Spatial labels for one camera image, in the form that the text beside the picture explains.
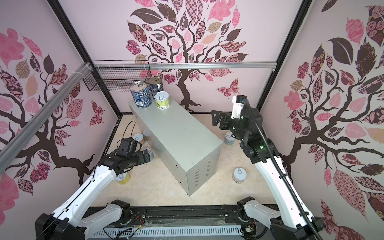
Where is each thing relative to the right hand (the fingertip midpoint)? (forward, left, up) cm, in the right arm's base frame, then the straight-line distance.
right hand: (222, 111), depth 63 cm
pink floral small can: (-15, -13, -36) cm, 41 cm away
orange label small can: (+11, +50, -34) cm, 62 cm away
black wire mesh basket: (+41, +63, -7) cm, 75 cm away
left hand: (-8, +42, -29) cm, 51 cm away
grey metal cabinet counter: (-16, +14, -7) cm, 23 cm away
